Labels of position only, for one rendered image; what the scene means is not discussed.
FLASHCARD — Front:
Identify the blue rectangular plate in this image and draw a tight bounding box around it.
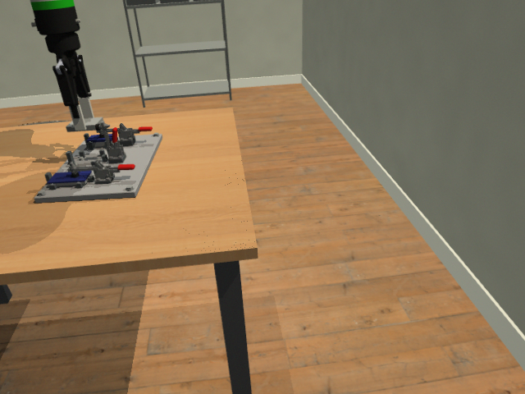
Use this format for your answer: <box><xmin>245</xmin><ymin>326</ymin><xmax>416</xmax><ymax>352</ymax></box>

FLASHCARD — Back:
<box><xmin>87</xmin><ymin>134</ymin><xmax>114</xmax><ymax>147</ymax></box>

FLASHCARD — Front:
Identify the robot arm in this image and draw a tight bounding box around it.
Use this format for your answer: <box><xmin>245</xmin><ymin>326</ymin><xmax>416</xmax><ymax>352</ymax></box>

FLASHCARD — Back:
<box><xmin>30</xmin><ymin>0</ymin><xmax>81</xmax><ymax>37</ymax></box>

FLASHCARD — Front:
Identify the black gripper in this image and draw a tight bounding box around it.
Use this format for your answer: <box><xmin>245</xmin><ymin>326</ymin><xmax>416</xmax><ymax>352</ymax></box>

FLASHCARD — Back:
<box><xmin>45</xmin><ymin>33</ymin><xmax>94</xmax><ymax>131</ymax></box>

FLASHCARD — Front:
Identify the blue flat plate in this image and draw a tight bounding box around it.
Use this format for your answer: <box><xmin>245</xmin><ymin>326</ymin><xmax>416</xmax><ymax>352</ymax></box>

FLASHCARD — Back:
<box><xmin>47</xmin><ymin>171</ymin><xmax>93</xmax><ymax>186</ymax></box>

